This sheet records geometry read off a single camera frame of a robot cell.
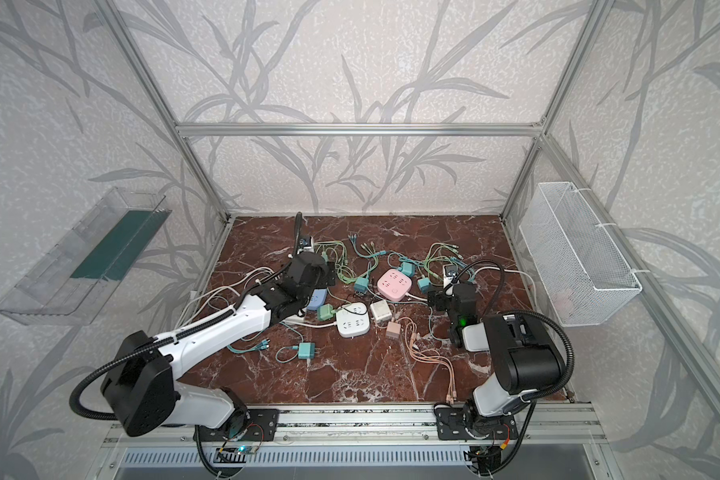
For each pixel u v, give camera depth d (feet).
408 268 3.33
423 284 3.25
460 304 2.35
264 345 2.84
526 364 1.48
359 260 3.55
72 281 2.11
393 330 2.91
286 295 1.99
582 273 2.03
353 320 2.92
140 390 1.35
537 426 2.46
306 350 2.72
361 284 3.25
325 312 2.99
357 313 2.99
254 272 3.43
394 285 3.19
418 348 2.84
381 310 2.99
